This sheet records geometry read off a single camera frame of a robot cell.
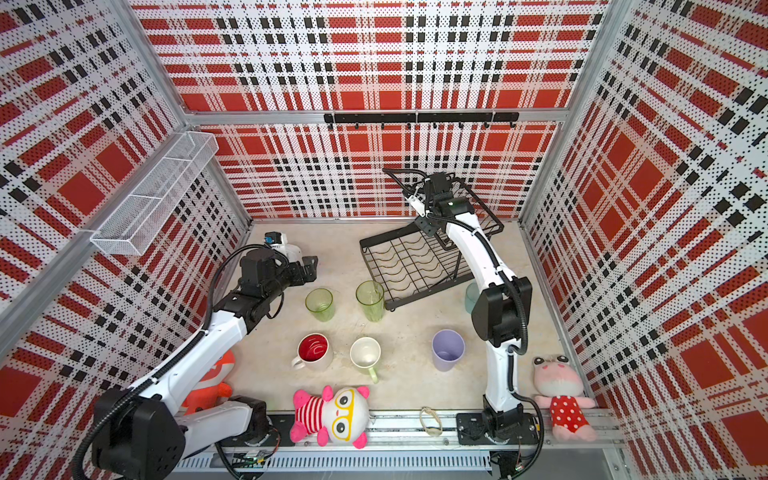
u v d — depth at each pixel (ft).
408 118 2.90
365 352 2.71
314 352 2.81
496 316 1.71
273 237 2.31
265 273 2.09
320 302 3.09
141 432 1.27
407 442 2.40
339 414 2.27
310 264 2.46
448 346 2.61
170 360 1.47
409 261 3.54
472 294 3.00
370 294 3.20
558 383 2.46
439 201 2.16
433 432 2.37
